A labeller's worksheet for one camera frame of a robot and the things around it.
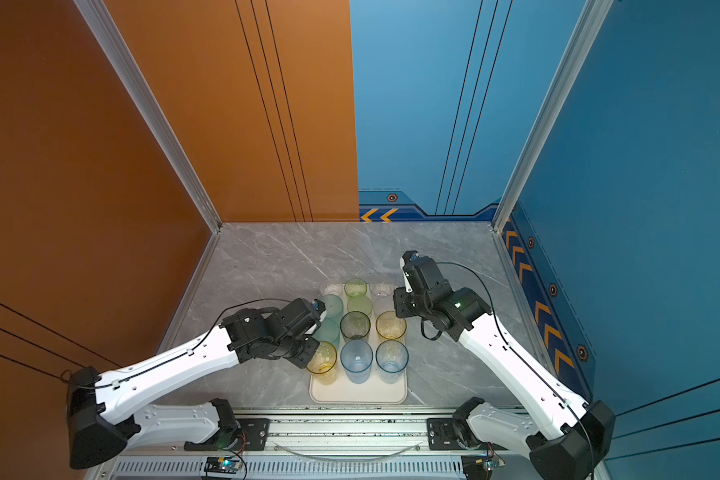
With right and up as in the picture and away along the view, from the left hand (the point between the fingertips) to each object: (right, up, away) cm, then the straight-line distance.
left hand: (315, 347), depth 75 cm
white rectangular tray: (+6, -14, +5) cm, 16 cm away
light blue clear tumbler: (+20, -2, 0) cm, 20 cm away
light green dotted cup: (+11, +9, +12) cm, 19 cm away
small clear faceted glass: (+1, +12, +23) cm, 25 cm away
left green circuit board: (-22, -27, -4) cm, 35 cm away
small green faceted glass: (+9, +12, +22) cm, 27 cm away
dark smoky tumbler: (+10, +3, +10) cm, 14 cm away
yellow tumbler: (+19, +3, +9) cm, 21 cm away
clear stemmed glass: (+18, +12, +24) cm, 32 cm away
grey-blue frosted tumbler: (+10, -4, +4) cm, 12 cm away
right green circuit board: (+40, -27, -4) cm, 48 cm away
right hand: (+21, +13, 0) cm, 24 cm away
